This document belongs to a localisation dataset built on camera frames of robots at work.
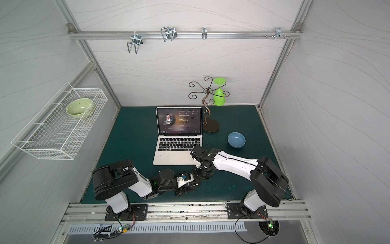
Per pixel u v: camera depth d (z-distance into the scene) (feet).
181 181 2.39
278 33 2.51
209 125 3.48
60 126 2.26
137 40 2.57
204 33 2.56
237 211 2.42
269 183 1.42
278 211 2.48
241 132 3.32
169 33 2.49
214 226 2.31
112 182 1.51
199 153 2.21
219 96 2.71
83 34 2.62
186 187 2.46
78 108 2.40
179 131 3.32
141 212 2.42
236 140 3.31
